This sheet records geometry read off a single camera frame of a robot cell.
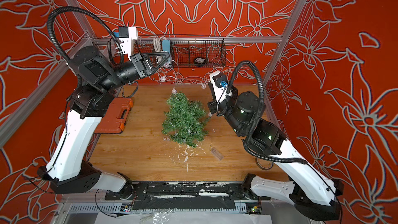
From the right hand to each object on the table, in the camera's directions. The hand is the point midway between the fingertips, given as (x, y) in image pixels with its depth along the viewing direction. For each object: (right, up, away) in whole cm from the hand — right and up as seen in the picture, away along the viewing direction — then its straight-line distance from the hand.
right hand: (207, 81), depth 52 cm
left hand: (-12, +7, -8) cm, 16 cm away
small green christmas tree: (-9, -15, +15) cm, 23 cm away
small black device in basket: (-2, +18, +43) cm, 47 cm away
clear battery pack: (+8, -37, +32) cm, 49 cm away
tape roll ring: (+32, -43, +28) cm, 60 cm away
